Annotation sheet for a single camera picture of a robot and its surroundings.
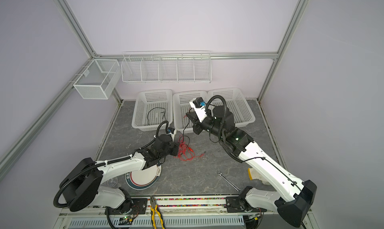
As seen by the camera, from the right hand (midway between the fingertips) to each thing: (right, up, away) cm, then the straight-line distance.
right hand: (188, 114), depth 64 cm
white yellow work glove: (+36, -34, +18) cm, 53 cm away
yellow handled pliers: (-17, -46, +8) cm, 50 cm away
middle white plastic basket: (-9, +7, +51) cm, 52 cm away
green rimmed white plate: (-26, -36, +17) cm, 47 cm away
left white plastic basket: (-32, +5, +52) cm, 61 cm away
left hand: (-7, -18, +22) cm, 29 cm away
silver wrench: (+21, -37, +17) cm, 46 cm away
